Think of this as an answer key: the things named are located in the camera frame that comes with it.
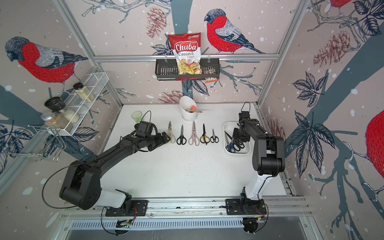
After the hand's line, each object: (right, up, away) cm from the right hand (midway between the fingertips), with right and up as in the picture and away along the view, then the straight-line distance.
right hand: (238, 136), depth 97 cm
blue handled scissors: (-6, -7, -3) cm, 9 cm away
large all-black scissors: (-1, -5, -2) cm, 5 cm away
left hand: (-44, 0, -10) cm, 46 cm away
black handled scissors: (-15, -2, +4) cm, 16 cm away
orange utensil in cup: (-30, +19, +10) cm, 36 cm away
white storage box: (-5, +5, +7) cm, 10 cm away
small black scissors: (-38, -3, +3) cm, 38 cm away
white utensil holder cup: (-35, +23, +8) cm, 43 cm away
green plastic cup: (-73, +14, +13) cm, 75 cm away
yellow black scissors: (-22, -2, +3) cm, 22 cm away
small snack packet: (-19, +36, -7) cm, 42 cm away
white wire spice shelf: (-90, +34, -6) cm, 96 cm away
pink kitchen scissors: (-29, -2, +4) cm, 30 cm away
